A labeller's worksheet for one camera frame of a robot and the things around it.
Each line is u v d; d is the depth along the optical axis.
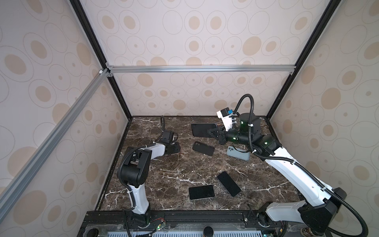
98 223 0.76
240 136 0.56
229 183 0.85
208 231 0.63
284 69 0.90
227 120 0.58
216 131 0.61
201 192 0.83
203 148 1.03
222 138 0.58
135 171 0.50
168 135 0.81
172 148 0.86
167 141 0.79
